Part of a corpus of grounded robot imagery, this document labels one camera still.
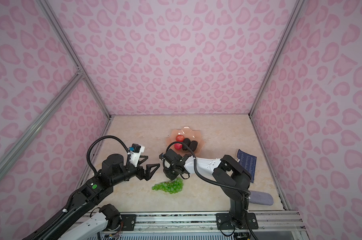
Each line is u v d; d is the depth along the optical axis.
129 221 0.74
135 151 0.61
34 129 0.63
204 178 0.45
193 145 0.98
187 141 1.00
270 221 0.75
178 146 0.98
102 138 0.52
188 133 1.05
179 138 1.00
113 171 0.53
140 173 0.61
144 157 0.73
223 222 0.74
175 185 0.81
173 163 0.69
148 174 0.62
